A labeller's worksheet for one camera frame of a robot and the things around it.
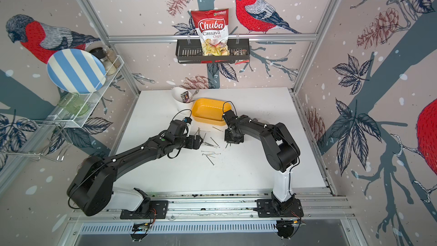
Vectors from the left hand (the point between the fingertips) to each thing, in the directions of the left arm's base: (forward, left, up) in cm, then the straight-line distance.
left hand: (199, 136), depth 87 cm
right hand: (+3, -16, -9) cm, 19 cm away
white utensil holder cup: (+28, +13, -3) cm, 31 cm away
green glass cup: (+1, +49, +26) cm, 56 cm away
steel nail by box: (+10, -9, -9) cm, 16 cm away
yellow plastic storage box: (+24, -4, -10) cm, 26 cm away
